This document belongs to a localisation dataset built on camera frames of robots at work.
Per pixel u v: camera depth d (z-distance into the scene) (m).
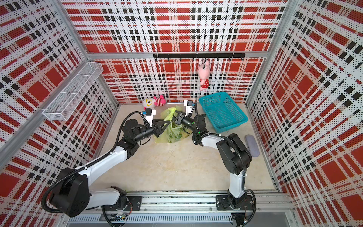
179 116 0.75
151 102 1.14
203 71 0.91
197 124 0.65
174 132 0.82
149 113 0.66
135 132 0.62
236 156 0.50
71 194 0.41
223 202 0.73
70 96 0.74
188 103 0.75
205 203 0.75
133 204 0.74
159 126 0.69
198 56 0.88
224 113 1.16
